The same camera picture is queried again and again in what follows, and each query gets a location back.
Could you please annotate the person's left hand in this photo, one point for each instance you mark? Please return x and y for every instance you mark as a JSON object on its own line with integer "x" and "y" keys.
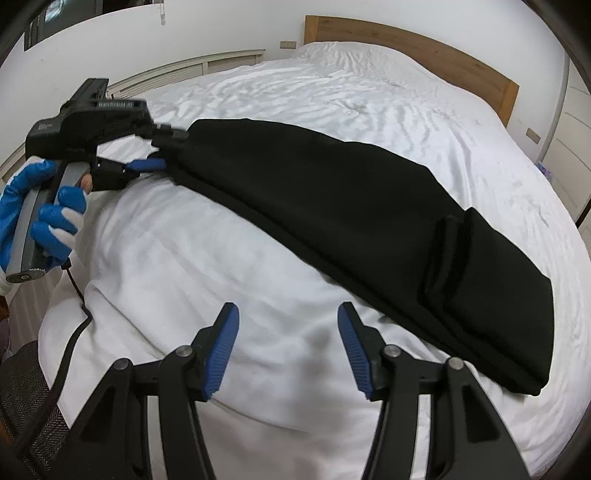
{"x": 60, "y": 221}

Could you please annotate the white wardrobe doors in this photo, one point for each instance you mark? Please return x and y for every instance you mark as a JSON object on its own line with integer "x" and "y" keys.
{"x": 572, "y": 115}

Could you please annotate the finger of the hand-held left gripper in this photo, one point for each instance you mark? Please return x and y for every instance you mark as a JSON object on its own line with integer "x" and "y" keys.
{"x": 166, "y": 131}
{"x": 147, "y": 165}

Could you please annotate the black pants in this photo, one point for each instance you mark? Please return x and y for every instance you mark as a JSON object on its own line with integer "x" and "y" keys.
{"x": 346, "y": 207}

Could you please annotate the dark window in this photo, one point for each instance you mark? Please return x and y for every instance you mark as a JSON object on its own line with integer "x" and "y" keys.
{"x": 69, "y": 18}

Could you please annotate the bed with white duvet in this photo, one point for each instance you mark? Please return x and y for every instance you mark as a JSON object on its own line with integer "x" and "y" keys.
{"x": 184, "y": 258}

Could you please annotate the white slatted radiator cover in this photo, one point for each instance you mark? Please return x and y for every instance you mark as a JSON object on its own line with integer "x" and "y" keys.
{"x": 184, "y": 69}

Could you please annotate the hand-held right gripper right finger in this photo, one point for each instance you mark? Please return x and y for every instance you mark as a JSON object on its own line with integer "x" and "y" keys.
{"x": 355, "y": 355}

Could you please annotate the grey herringbone cloth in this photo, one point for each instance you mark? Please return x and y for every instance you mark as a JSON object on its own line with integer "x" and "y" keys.
{"x": 27, "y": 383}

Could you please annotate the wooden headboard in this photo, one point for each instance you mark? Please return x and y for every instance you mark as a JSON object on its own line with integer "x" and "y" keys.
{"x": 415, "y": 44}

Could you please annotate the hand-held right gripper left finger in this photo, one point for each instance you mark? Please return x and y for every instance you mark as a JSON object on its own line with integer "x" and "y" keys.
{"x": 221, "y": 355}

